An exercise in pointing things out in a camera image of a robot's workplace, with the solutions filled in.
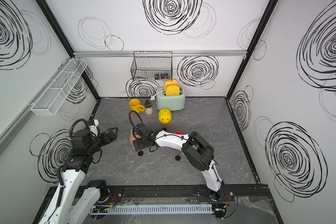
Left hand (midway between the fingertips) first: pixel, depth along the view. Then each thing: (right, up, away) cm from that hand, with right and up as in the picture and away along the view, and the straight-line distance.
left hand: (111, 130), depth 76 cm
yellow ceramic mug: (+5, +15, +29) cm, 34 cm away
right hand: (+14, -10, +12) cm, 21 cm away
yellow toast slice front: (+34, +26, +23) cm, 48 cm away
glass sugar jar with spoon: (+16, +13, +27) cm, 34 cm away
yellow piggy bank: (+29, +7, +23) cm, 37 cm away
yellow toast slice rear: (+31, +32, +24) cm, 50 cm away
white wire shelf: (-30, +17, -3) cm, 35 cm away
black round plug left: (+13, -17, +13) cm, 25 cm away
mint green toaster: (+34, +17, +26) cm, 46 cm away
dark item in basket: (+28, +33, +12) cm, 45 cm away
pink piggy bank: (+9, -6, +9) cm, 14 cm away
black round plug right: (+37, -19, +11) cm, 43 cm away
